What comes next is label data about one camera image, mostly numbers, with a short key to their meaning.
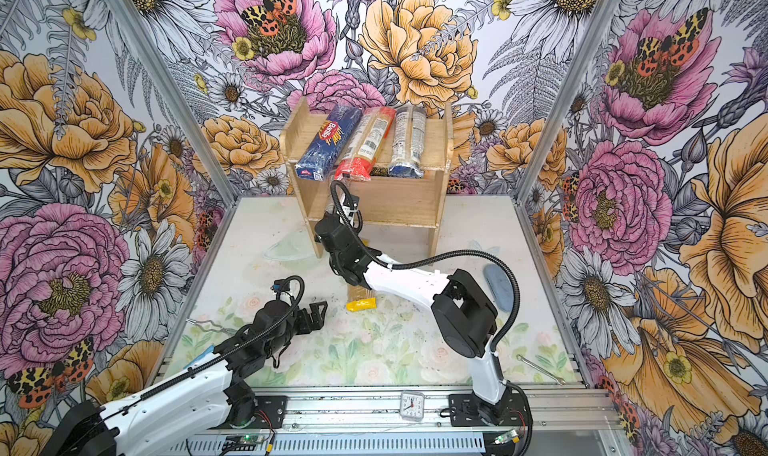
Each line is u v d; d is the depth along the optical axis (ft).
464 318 1.61
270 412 2.44
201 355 2.73
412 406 2.44
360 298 3.00
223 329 2.88
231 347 2.02
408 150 2.21
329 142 2.26
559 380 2.61
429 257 3.46
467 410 2.42
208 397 1.78
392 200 3.04
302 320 2.45
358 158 2.18
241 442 2.33
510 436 2.35
